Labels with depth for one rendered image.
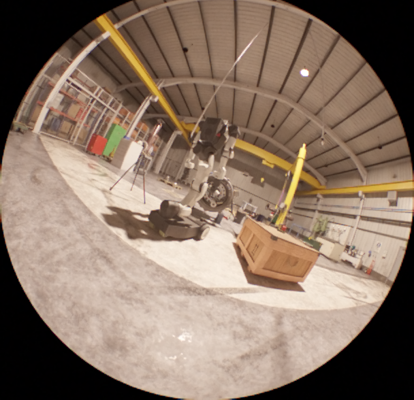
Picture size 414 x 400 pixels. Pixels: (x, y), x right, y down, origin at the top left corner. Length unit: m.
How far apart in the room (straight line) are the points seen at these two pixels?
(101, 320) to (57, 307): 0.19
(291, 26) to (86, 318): 8.58
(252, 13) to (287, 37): 1.86
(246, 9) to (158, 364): 8.54
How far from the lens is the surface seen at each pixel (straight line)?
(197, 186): 1.54
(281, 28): 8.04
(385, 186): 11.81
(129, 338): 0.63
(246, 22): 8.13
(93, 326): 0.64
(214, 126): 1.49
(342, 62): 8.60
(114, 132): 8.69
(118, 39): 8.80
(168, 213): 1.30
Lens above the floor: 0.60
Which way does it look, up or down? 1 degrees down
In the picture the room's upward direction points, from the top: 24 degrees clockwise
